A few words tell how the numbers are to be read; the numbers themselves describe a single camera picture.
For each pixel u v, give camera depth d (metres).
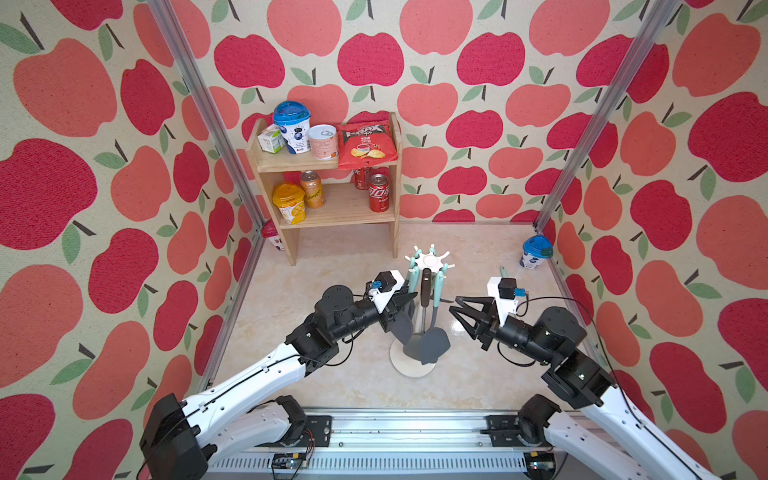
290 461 0.71
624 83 0.81
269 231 1.06
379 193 0.88
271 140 0.78
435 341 0.77
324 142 0.75
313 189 0.90
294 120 0.74
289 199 0.86
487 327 0.55
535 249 1.01
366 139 0.78
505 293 0.53
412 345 0.78
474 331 0.58
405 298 0.65
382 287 0.55
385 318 0.59
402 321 0.75
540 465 0.72
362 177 0.97
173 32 0.72
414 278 0.59
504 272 1.05
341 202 0.99
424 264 0.59
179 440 0.39
